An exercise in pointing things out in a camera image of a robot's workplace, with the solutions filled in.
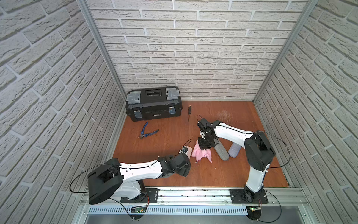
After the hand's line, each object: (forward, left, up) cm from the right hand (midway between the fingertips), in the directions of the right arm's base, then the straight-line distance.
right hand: (203, 148), depth 89 cm
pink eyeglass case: (-2, +9, 0) cm, 10 cm away
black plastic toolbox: (+32, +33, +12) cm, 47 cm away
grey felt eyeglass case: (-3, -12, 0) cm, 12 cm away
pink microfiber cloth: (-4, +3, 0) cm, 5 cm away
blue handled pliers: (+14, +42, -1) cm, 44 cm away
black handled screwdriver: (+34, +6, -2) cm, 34 cm away
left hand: (-10, +12, 0) cm, 16 cm away
